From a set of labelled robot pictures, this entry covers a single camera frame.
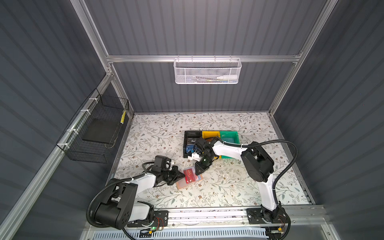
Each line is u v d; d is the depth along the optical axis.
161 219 0.72
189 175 0.87
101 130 0.73
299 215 0.77
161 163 0.72
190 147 0.99
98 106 0.80
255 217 0.73
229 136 1.05
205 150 0.71
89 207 0.39
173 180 0.79
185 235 0.77
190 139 1.02
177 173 0.77
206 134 1.00
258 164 0.55
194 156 0.86
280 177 0.55
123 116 0.83
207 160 0.79
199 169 0.79
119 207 0.42
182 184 0.85
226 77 0.89
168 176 0.76
